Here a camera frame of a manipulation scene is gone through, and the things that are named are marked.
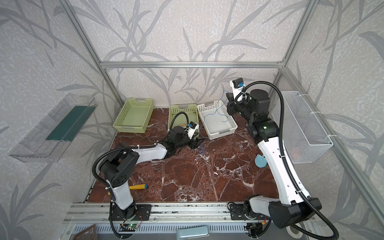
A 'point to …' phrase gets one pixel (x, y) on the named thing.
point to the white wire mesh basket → (305, 139)
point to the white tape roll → (295, 236)
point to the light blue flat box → (192, 232)
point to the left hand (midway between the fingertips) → (202, 132)
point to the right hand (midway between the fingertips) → (229, 89)
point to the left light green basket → (135, 116)
